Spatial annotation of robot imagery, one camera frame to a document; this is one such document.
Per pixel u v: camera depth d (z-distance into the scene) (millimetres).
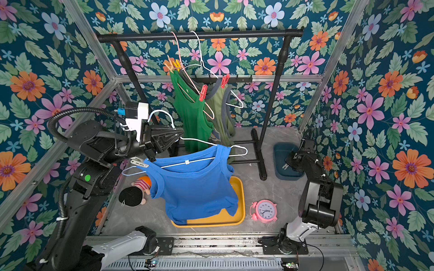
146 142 389
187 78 576
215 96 628
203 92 554
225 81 561
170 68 692
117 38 515
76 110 297
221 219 802
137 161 462
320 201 486
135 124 383
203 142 486
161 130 424
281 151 1020
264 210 820
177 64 700
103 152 375
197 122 676
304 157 647
